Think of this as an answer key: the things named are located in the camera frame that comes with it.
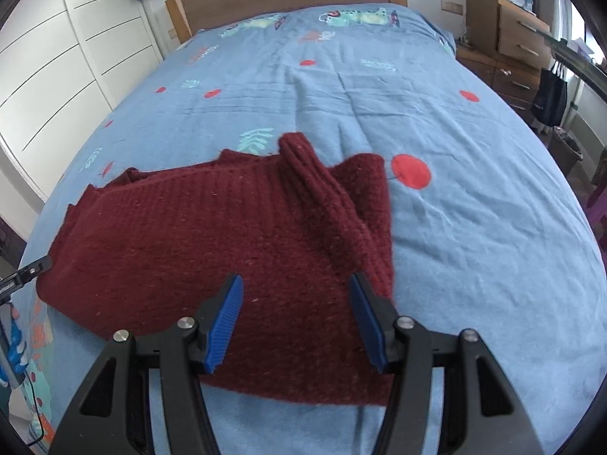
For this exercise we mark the wooden chest of drawers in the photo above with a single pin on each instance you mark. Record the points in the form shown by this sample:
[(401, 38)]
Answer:
[(512, 52)]

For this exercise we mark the blue printed bed blanket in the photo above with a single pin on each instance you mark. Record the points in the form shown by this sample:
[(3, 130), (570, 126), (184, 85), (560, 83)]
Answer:
[(450, 227)]

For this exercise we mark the dark red knitted sweater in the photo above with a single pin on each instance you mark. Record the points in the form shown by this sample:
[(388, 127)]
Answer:
[(227, 265)]

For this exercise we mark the white wardrobe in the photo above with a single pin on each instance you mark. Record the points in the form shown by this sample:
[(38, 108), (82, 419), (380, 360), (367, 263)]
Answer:
[(61, 52)]

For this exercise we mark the black tote bag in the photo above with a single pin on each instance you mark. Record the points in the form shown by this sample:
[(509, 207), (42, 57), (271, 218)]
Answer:
[(550, 95)]

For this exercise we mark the wicker waste basket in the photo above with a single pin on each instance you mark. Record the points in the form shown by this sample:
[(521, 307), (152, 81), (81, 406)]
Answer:
[(566, 149)]

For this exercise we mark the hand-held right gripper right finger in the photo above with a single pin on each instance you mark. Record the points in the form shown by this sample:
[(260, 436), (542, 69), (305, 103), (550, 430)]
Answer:
[(367, 317)]

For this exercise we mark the grey desk edge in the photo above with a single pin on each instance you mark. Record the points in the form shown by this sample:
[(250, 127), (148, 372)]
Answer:
[(576, 64)]

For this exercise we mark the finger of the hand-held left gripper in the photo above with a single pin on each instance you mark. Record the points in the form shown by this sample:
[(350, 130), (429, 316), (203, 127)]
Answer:
[(26, 275)]

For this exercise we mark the wall socket plate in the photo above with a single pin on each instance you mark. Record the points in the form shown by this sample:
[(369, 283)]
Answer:
[(450, 6)]

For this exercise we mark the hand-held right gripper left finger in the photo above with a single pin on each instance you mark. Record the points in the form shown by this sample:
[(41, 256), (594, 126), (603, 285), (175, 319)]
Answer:
[(223, 322)]

